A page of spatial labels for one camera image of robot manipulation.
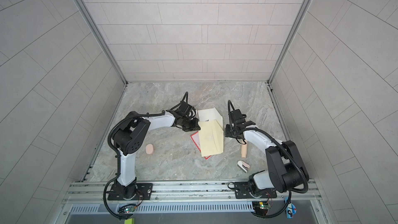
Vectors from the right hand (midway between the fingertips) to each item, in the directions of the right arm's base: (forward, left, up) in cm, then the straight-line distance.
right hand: (227, 132), depth 90 cm
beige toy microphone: (-12, -7, 0) cm, 14 cm away
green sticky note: (-38, +45, +2) cm, 59 cm away
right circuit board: (-37, -10, -3) cm, 38 cm away
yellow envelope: (-2, +10, -1) cm, 10 cm away
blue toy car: (-38, -22, 0) cm, 44 cm away
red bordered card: (-2, +19, 0) cm, 19 cm away
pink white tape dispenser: (-19, -5, 0) cm, 20 cm away
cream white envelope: (+14, +9, -1) cm, 16 cm away
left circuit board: (-34, +47, +3) cm, 58 cm away
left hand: (+5, +13, 0) cm, 14 cm away
